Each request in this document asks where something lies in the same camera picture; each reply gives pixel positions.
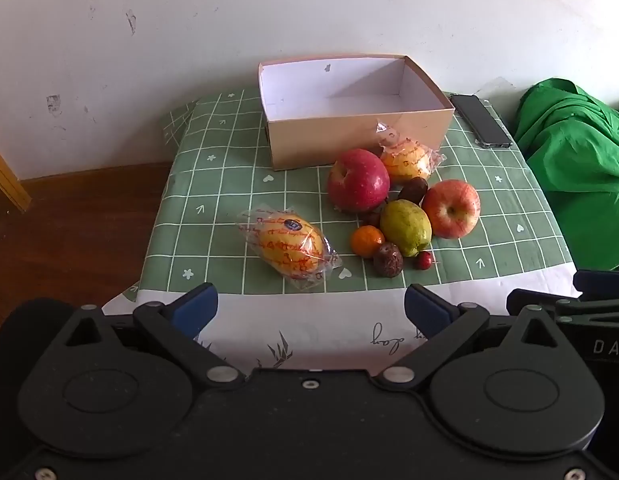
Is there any dark red apple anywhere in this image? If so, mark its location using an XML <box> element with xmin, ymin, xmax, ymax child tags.
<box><xmin>327</xmin><ymin>148</ymin><xmax>391</xmax><ymax>214</ymax></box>

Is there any small tangerine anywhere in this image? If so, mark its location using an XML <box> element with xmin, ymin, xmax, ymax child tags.
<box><xmin>349</xmin><ymin>226</ymin><xmax>385</xmax><ymax>259</ymax></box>

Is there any green pear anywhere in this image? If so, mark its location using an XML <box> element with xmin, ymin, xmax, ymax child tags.
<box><xmin>379</xmin><ymin>200</ymin><xmax>432</xmax><ymax>258</ymax></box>

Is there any green checked tablecloth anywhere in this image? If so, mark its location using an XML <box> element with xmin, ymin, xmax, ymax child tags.
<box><xmin>104</xmin><ymin>90</ymin><xmax>575</xmax><ymax>373</ymax></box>

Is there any wooden furniture edge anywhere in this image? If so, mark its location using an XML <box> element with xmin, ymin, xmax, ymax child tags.
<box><xmin>0</xmin><ymin>154</ymin><xmax>32</xmax><ymax>212</ymax></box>

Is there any dark wrinkled passion fruit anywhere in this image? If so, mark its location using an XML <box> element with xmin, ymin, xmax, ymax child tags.
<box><xmin>397</xmin><ymin>177</ymin><xmax>429</xmax><ymax>206</ymax></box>

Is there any black smartphone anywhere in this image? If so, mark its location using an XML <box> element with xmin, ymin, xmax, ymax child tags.
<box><xmin>449</xmin><ymin>94</ymin><xmax>512</xmax><ymax>148</ymax></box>

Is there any pink cardboard box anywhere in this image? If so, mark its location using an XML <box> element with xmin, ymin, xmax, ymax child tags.
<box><xmin>259</xmin><ymin>54</ymin><xmax>455</xmax><ymax>170</ymax></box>

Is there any light red apple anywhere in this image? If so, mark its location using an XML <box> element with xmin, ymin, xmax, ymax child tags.
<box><xmin>421</xmin><ymin>180</ymin><xmax>481</xmax><ymax>238</ymax></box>

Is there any green cloth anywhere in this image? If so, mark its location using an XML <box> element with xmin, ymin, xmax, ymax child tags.
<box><xmin>513</xmin><ymin>78</ymin><xmax>619</xmax><ymax>270</ymax></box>

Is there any small dark fruit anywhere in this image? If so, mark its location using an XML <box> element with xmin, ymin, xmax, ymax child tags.
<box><xmin>358</xmin><ymin>203</ymin><xmax>385</xmax><ymax>229</ymax></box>

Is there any orange with sticker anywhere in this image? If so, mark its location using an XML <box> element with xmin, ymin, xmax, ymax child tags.
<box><xmin>237</xmin><ymin>206</ymin><xmax>342</xmax><ymax>290</ymax></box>

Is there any wrapped orange near box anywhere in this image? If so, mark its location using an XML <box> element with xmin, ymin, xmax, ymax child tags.
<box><xmin>375</xmin><ymin>122</ymin><xmax>446</xmax><ymax>186</ymax></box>

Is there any small red cherry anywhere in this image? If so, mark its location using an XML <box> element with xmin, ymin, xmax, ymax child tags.
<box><xmin>413</xmin><ymin>252</ymin><xmax>435</xmax><ymax>271</ymax></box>

